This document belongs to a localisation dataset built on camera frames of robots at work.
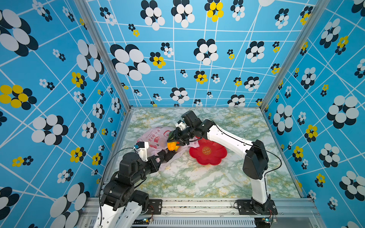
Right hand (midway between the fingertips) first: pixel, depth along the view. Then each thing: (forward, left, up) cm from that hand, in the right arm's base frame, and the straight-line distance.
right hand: (169, 142), depth 77 cm
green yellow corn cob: (-4, -2, +3) cm, 5 cm away
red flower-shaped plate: (+4, -24, -19) cm, 31 cm away
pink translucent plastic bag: (+9, +10, -11) cm, 17 cm away
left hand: (-10, +1, +4) cm, 11 cm away
